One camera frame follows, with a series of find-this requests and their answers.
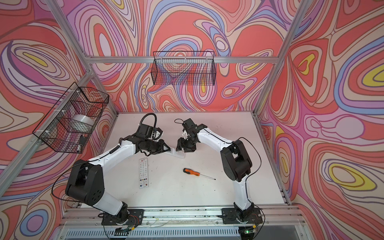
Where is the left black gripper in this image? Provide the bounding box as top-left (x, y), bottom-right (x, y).
top-left (144, 139), bottom-right (171, 155)

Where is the white remote control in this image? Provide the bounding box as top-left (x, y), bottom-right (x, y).
top-left (139, 158), bottom-right (149, 189)
top-left (165, 148), bottom-right (185, 159)

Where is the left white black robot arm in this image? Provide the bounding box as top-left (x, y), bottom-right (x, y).
top-left (65, 113), bottom-right (172, 225)

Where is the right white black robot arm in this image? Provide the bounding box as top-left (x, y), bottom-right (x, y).
top-left (175, 119), bottom-right (255, 218)

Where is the orange black screwdriver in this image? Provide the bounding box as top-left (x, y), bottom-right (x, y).
top-left (183, 168), bottom-right (216, 181)

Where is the small black item in basket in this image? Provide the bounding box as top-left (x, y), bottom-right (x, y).
top-left (79, 135), bottom-right (88, 148)

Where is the white tape roll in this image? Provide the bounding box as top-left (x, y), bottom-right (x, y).
top-left (72, 114), bottom-right (95, 126)

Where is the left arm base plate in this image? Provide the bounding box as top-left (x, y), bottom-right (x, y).
top-left (101, 209), bottom-right (145, 227)

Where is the black wire basket back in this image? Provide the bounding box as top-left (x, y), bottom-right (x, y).
top-left (151, 51), bottom-right (217, 86)

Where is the black wire basket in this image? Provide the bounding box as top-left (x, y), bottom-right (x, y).
top-left (33, 83), bottom-right (110, 154)
top-left (151, 51), bottom-right (217, 86)

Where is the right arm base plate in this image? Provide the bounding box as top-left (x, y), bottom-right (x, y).
top-left (218, 207), bottom-right (264, 225)

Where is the black wire basket left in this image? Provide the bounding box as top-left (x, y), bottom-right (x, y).
top-left (33, 83), bottom-right (110, 154)

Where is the aluminium front rail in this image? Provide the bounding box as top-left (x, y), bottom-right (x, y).
top-left (59, 205), bottom-right (307, 228)

